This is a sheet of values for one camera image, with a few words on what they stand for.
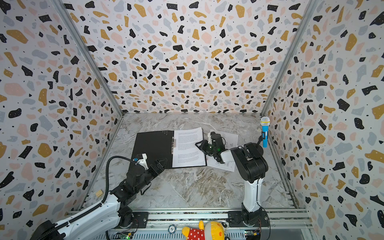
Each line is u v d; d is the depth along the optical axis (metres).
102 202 0.53
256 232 0.72
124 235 0.70
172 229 0.72
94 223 0.50
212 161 0.95
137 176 0.61
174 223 0.73
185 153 1.00
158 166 0.73
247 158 0.54
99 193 0.81
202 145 0.90
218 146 0.81
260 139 0.91
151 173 0.72
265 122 0.82
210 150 0.87
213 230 0.65
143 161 0.75
